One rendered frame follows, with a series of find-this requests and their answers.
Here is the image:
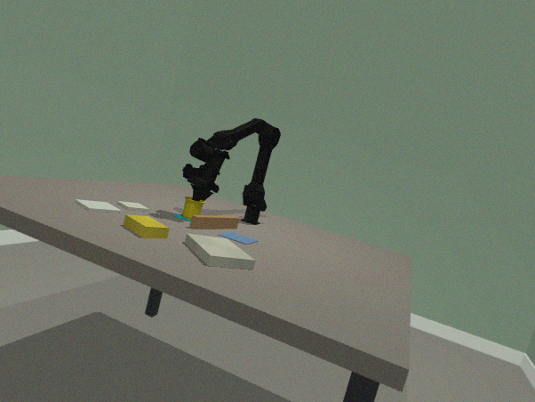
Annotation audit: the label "yellow rectangular block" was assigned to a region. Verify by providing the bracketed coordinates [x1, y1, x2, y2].
[124, 214, 169, 238]

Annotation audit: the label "brown rectangular block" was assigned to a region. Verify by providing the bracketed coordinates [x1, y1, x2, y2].
[189, 215, 240, 229]

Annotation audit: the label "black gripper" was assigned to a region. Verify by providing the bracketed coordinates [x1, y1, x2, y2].
[187, 163, 220, 201]

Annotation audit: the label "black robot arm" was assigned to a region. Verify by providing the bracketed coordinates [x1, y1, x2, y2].
[182, 118, 281, 225]

